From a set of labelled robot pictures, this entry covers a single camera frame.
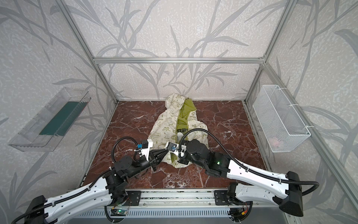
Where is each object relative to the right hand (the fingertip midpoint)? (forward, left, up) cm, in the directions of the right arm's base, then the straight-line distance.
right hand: (176, 139), depth 68 cm
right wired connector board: (-29, -32, -26) cm, 50 cm away
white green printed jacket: (+27, +2, -24) cm, 36 cm away
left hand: (-5, +3, -2) cm, 6 cm away
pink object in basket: (+1, -51, -4) cm, 52 cm away
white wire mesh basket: (0, -48, +9) cm, 49 cm away
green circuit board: (-28, +30, -26) cm, 49 cm away
